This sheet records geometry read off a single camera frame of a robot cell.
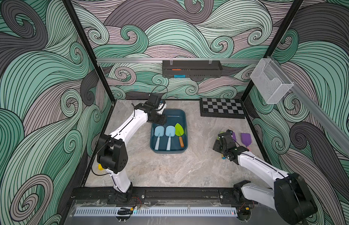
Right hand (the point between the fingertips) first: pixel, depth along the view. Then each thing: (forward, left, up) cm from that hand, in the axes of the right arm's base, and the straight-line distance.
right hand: (220, 145), depth 88 cm
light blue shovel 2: (+12, +41, -2) cm, 43 cm away
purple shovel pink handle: (+7, -12, -2) cm, 14 cm away
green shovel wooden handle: (+13, +26, -3) cm, 30 cm away
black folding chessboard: (+34, -8, -1) cm, 35 cm away
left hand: (+12, +37, +13) cm, 41 cm away
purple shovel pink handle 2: (+8, -22, -7) cm, 24 cm away
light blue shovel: (+12, +33, -3) cm, 35 cm away
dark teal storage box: (+8, +31, -3) cm, 33 cm away
